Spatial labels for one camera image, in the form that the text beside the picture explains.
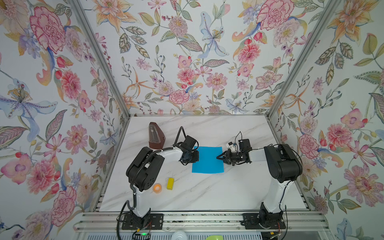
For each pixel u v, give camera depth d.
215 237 0.73
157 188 0.84
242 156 0.79
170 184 0.85
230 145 0.97
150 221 0.72
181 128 0.85
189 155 0.82
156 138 0.97
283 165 0.53
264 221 0.67
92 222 0.76
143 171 0.51
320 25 0.75
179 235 0.66
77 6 0.69
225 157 0.90
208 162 0.92
